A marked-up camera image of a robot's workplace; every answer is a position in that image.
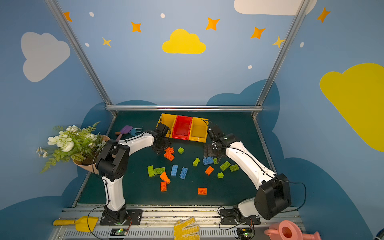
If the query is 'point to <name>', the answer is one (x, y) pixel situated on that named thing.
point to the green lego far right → (234, 168)
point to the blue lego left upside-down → (183, 173)
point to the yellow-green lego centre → (196, 162)
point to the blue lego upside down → (208, 160)
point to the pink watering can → (288, 230)
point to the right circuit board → (244, 233)
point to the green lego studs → (151, 171)
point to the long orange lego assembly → (170, 149)
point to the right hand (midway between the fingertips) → (214, 150)
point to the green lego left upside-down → (159, 171)
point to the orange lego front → (202, 191)
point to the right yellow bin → (198, 131)
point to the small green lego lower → (220, 175)
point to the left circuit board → (119, 232)
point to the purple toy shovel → (126, 129)
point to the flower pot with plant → (81, 145)
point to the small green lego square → (215, 161)
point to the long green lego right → (225, 166)
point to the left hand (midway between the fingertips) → (169, 147)
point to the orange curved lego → (164, 177)
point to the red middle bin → (182, 127)
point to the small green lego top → (181, 150)
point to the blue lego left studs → (174, 170)
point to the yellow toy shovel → (81, 225)
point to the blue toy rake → (134, 130)
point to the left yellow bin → (168, 120)
